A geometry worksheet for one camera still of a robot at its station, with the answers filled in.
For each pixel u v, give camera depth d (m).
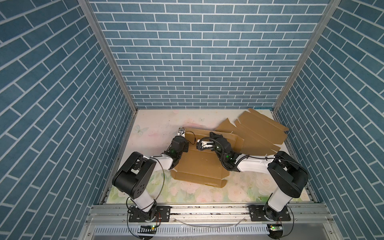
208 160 0.91
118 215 0.75
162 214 0.73
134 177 0.46
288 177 0.46
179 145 0.72
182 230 0.77
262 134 1.07
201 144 0.77
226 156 0.67
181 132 0.82
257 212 0.74
